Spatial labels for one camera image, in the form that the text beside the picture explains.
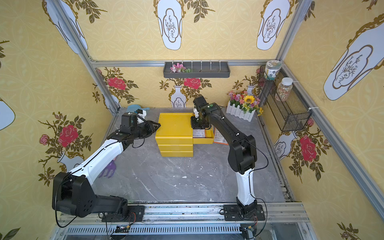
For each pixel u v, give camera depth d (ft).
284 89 2.36
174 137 2.56
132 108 3.97
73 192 1.36
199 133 2.87
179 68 2.88
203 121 2.51
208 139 2.81
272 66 2.78
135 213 2.39
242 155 1.68
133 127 2.17
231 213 2.40
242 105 3.40
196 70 3.00
